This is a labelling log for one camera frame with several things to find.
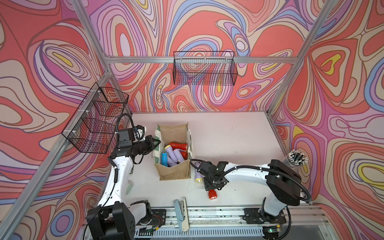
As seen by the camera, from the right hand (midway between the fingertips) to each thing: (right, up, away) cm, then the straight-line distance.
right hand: (211, 190), depth 83 cm
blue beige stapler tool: (-16, -7, -11) cm, 20 cm away
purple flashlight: (-23, +15, +2) cm, 28 cm away
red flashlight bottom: (0, 0, -5) cm, 5 cm away
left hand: (-27, +28, -5) cm, 39 cm away
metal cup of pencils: (+45, +19, -4) cm, 49 cm away
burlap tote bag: (-20, +32, +3) cm, 38 cm away
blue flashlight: (-27, +17, +2) cm, 32 cm away
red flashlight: (-17, +23, +7) cm, 29 cm away
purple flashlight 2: (-7, +7, -1) cm, 10 cm away
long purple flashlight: (-21, +20, +4) cm, 29 cm away
